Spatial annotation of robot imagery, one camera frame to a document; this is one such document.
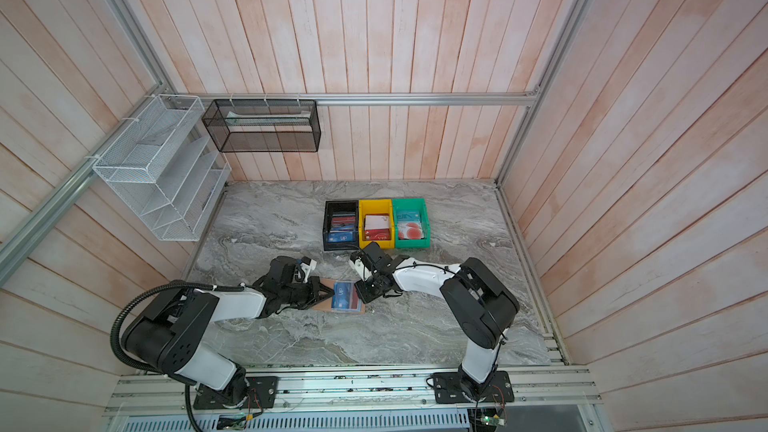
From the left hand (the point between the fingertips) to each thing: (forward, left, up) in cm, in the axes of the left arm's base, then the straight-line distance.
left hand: (334, 297), depth 88 cm
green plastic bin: (+34, -26, +3) cm, 43 cm away
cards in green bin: (+27, -25, 0) cm, 36 cm away
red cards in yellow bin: (+26, -13, +1) cm, 29 cm away
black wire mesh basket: (+55, +28, +23) cm, 66 cm away
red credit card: (0, -6, 0) cm, 6 cm away
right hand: (+2, -8, -1) cm, 8 cm away
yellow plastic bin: (+33, -12, +4) cm, 35 cm away
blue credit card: (0, -2, 0) cm, 2 cm away
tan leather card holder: (-3, +2, -1) cm, 4 cm away
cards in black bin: (+26, -1, +1) cm, 26 cm away
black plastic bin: (+36, +1, 0) cm, 36 cm away
